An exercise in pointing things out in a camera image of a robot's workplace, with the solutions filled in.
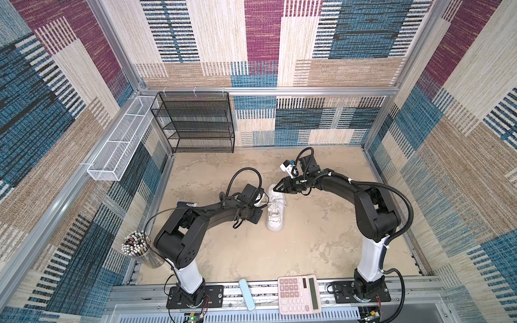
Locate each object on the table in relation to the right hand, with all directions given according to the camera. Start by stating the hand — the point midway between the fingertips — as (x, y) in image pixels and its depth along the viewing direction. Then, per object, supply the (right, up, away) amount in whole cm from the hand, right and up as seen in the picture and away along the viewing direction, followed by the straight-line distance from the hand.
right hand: (278, 191), depth 91 cm
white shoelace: (-2, -9, -4) cm, 10 cm away
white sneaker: (-1, -15, -4) cm, 15 cm away
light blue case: (-13, -34, -20) cm, 41 cm away
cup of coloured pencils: (-48, -15, -23) cm, 56 cm away
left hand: (-9, -10, +3) cm, 14 cm away
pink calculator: (+6, -34, -19) cm, 40 cm away
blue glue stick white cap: (-40, -7, +5) cm, 41 cm away
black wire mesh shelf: (-43, +35, +19) cm, 58 cm away
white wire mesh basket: (-75, +14, +2) cm, 76 cm away
